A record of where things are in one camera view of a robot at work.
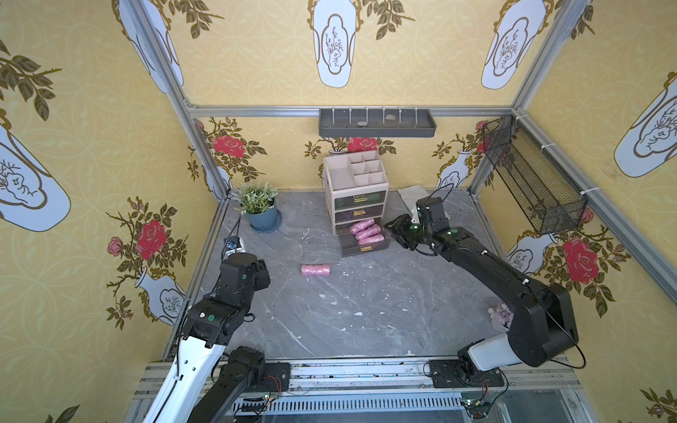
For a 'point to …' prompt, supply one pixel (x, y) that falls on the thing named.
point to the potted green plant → (257, 201)
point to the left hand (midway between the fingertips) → (257, 263)
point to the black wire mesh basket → (551, 204)
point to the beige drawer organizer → (355, 188)
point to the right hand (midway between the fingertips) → (384, 230)
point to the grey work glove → (410, 196)
